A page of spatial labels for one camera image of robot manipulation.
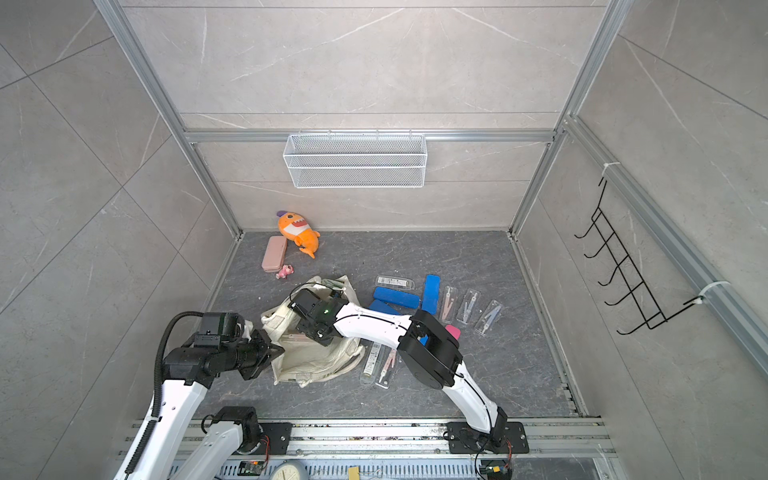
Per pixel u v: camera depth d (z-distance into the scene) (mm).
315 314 672
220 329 570
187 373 495
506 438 648
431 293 1005
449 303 980
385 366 841
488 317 951
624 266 686
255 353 650
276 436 733
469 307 977
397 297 993
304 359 817
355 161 1007
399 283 1034
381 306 975
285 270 1044
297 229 1107
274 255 1107
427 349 529
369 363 839
